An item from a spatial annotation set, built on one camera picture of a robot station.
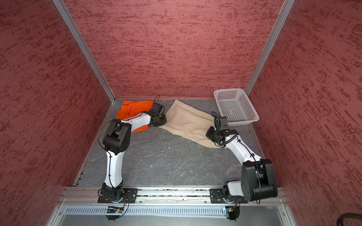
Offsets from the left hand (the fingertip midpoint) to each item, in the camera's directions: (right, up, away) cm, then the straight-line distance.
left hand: (165, 123), depth 104 cm
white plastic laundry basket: (+58, +15, +14) cm, 61 cm away
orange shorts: (-29, +11, +6) cm, 32 cm away
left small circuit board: (-20, -43, -33) cm, 57 cm away
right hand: (+28, -7, -16) cm, 33 cm away
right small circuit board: (+38, -43, -32) cm, 66 cm away
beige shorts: (+13, +3, +5) cm, 14 cm away
